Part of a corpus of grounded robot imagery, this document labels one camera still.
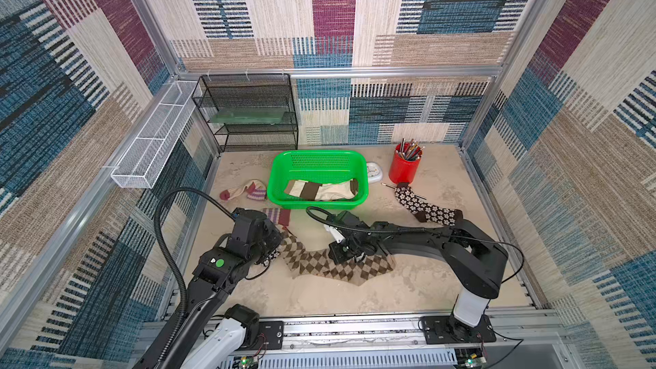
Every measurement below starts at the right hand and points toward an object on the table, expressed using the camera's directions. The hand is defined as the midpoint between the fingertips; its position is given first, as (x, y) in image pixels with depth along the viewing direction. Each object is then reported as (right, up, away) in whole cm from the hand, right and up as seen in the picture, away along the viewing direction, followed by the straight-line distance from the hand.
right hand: (335, 256), depth 87 cm
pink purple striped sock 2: (-21, +11, +12) cm, 27 cm away
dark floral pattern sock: (+34, +13, +12) cm, 39 cm away
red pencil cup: (+28, +29, +18) cm, 44 cm away
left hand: (-15, +12, -12) cm, 22 cm away
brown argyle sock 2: (-10, -1, -4) cm, 11 cm away
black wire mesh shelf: (-33, +60, +15) cm, 70 cm away
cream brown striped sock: (-4, +20, +16) cm, 26 cm away
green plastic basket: (-6, +31, +29) cm, 43 cm away
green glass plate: (-31, +49, +8) cm, 58 cm away
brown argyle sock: (+6, -4, -2) cm, 8 cm away
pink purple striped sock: (-31, +22, +17) cm, 41 cm away
